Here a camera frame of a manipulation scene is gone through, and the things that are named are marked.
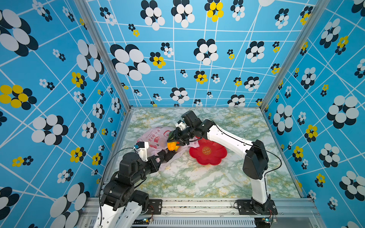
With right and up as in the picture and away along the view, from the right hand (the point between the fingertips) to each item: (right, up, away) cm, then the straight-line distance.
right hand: (169, 142), depth 77 cm
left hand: (-1, -5, -10) cm, 11 cm away
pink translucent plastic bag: (-9, 0, +14) cm, 17 cm away
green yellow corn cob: (+2, -1, -5) cm, 5 cm away
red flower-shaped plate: (+24, -9, +17) cm, 31 cm away
